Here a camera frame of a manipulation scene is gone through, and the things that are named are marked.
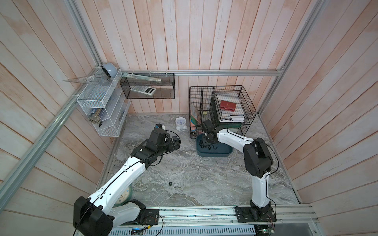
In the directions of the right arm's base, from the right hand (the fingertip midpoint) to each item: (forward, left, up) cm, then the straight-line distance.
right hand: (207, 139), depth 100 cm
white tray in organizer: (+7, -17, +14) cm, 23 cm away
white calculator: (+24, +41, +24) cm, 53 cm away
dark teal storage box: (-8, -10, -1) cm, 13 cm away
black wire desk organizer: (+33, 0, +5) cm, 33 cm away
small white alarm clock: (+15, +19, -1) cm, 24 cm away
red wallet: (+15, -15, +17) cm, 27 cm away
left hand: (-15, +21, +16) cm, 31 cm away
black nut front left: (-30, +23, -3) cm, 38 cm away
